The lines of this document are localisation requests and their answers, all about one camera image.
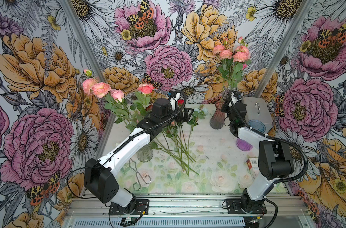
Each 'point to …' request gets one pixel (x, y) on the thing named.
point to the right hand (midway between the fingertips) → (224, 100)
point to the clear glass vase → (146, 154)
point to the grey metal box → (259, 109)
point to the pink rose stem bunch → (129, 112)
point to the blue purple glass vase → (256, 124)
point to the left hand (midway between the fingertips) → (185, 113)
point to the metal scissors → (146, 178)
